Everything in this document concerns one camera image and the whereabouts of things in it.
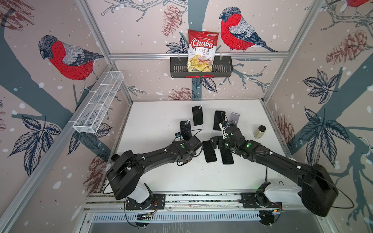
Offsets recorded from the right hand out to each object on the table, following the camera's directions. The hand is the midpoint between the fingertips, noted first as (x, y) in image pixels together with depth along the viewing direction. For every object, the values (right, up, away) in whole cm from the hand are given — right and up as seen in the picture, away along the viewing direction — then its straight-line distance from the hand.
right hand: (216, 137), depth 85 cm
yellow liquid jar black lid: (+30, +2, +7) cm, 31 cm away
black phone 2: (+3, +12, +8) cm, 15 cm away
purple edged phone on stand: (-19, +4, +8) cm, 21 cm away
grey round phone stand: (+15, +11, +15) cm, 24 cm away
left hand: (-15, -7, +1) cm, 17 cm away
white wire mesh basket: (-67, +19, -7) cm, 70 cm away
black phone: (-10, +12, +13) cm, 20 cm away
